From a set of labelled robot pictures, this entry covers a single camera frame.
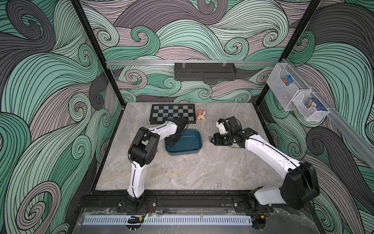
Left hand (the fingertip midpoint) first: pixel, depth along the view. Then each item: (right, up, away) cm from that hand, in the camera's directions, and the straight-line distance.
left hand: (175, 140), depth 98 cm
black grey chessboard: (-13, +19, +13) cm, 26 cm away
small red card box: (+19, +17, +13) cm, 29 cm away
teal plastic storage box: (+10, -2, -2) cm, 11 cm away
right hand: (+25, +2, -14) cm, 28 cm away
